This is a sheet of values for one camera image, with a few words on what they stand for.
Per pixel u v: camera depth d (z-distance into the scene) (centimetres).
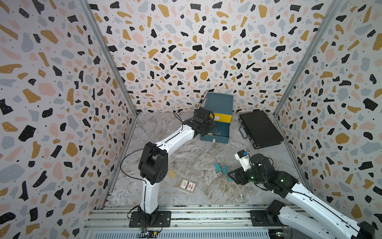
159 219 73
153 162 51
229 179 73
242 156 67
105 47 82
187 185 84
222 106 97
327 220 43
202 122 70
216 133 90
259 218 73
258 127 109
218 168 92
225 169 92
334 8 72
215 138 95
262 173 57
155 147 52
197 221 73
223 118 94
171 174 88
